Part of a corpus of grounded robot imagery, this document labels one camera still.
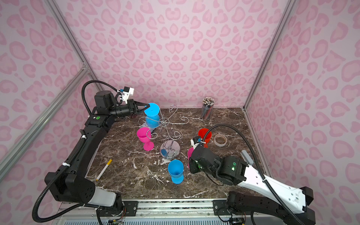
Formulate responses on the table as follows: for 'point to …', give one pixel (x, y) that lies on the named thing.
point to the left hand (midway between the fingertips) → (149, 104)
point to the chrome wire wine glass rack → (169, 148)
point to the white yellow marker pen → (103, 170)
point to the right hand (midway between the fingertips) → (188, 160)
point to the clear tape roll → (218, 144)
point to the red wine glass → (202, 132)
